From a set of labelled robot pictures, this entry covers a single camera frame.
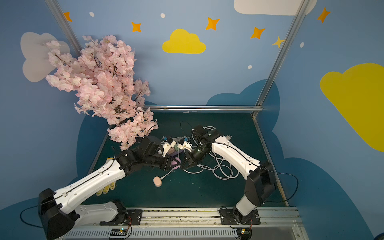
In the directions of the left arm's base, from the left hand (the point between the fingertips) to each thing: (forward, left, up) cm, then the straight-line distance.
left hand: (179, 160), depth 72 cm
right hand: (-2, -3, -2) cm, 4 cm away
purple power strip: (+12, +4, -16) cm, 20 cm away
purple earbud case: (-2, +2, +2) cm, 3 cm away
